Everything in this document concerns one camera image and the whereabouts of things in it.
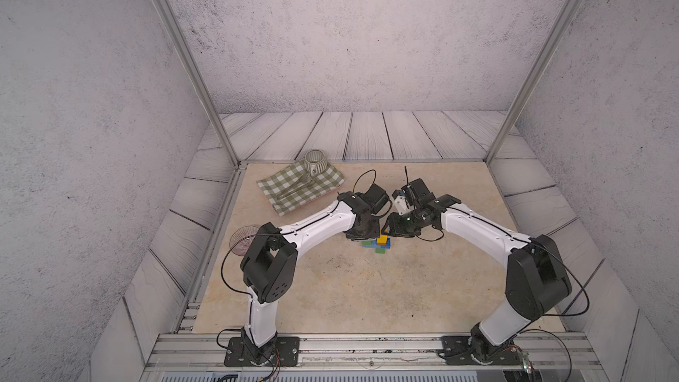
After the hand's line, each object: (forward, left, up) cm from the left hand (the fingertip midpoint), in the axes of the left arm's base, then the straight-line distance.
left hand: (376, 238), depth 86 cm
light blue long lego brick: (0, 0, -4) cm, 4 cm away
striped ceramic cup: (+37, +22, -1) cm, 43 cm away
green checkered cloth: (+29, +31, -9) cm, 44 cm away
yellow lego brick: (-1, -2, -1) cm, 2 cm away
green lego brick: (0, +3, -3) cm, 4 cm away
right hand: (+1, -4, +2) cm, 4 cm away
